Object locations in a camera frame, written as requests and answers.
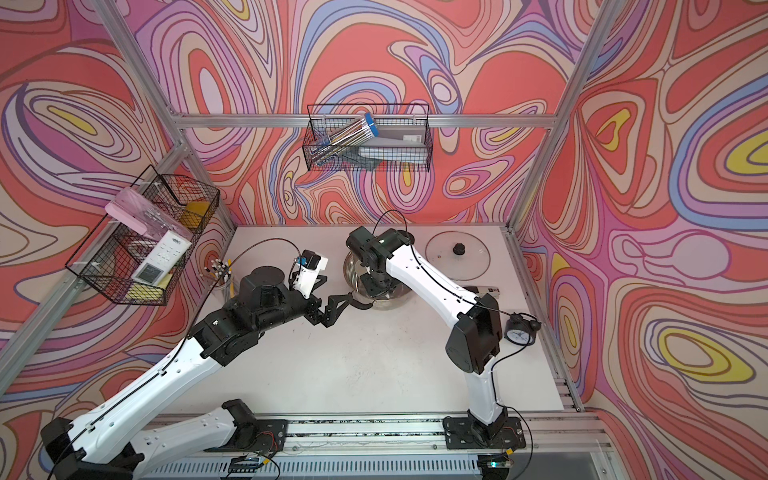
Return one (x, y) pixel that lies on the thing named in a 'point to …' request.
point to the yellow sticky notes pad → (149, 291)
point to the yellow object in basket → (194, 213)
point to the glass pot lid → (458, 255)
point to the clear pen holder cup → (224, 282)
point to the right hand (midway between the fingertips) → (386, 295)
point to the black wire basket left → (138, 252)
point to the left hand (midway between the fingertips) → (341, 289)
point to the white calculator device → (162, 260)
